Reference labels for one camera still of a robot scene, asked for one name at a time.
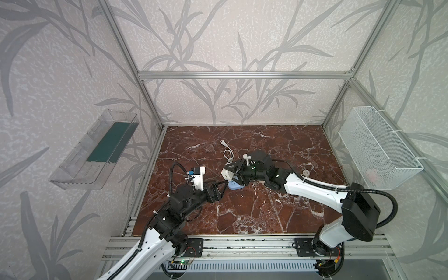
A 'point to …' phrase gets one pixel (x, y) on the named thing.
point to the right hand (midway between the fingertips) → (225, 165)
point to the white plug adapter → (227, 174)
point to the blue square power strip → (232, 185)
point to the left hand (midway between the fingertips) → (225, 179)
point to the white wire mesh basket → (382, 158)
